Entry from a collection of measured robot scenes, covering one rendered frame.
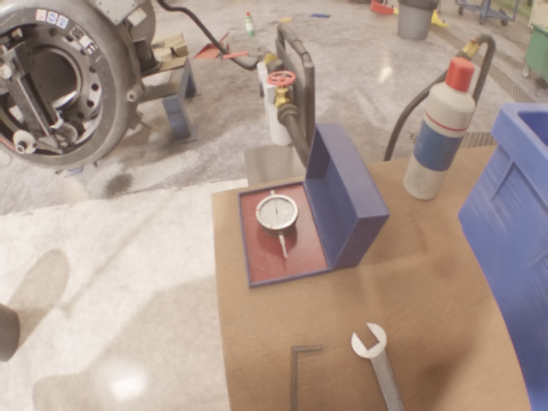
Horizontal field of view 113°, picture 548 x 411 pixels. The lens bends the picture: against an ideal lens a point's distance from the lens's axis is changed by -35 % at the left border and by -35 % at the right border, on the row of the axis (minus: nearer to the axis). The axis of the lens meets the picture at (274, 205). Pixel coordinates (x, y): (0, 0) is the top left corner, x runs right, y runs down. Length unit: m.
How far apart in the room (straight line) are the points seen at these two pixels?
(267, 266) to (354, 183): 0.16
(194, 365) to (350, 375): 0.60
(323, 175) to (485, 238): 0.29
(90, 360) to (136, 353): 0.20
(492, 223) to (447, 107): 0.19
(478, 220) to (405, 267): 0.19
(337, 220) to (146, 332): 0.73
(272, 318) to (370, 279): 0.14
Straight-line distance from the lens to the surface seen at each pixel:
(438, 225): 0.46
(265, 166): 1.16
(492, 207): 0.22
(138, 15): 0.90
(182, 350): 0.89
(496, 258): 0.22
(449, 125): 0.38
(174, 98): 1.32
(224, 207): 0.45
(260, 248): 0.39
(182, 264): 0.99
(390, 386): 0.35
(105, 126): 1.04
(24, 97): 1.10
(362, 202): 0.29
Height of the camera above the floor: 0.81
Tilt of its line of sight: 52 degrees down
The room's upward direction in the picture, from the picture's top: 9 degrees counter-clockwise
